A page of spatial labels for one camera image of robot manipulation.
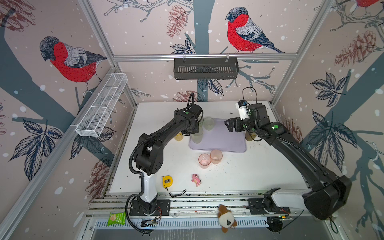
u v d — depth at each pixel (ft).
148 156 1.63
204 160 2.93
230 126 2.25
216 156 2.95
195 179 2.63
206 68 3.41
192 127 2.50
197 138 3.12
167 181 2.65
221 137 3.21
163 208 2.40
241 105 2.19
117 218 2.29
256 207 2.38
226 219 2.22
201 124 3.32
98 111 2.50
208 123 3.33
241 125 2.20
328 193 1.22
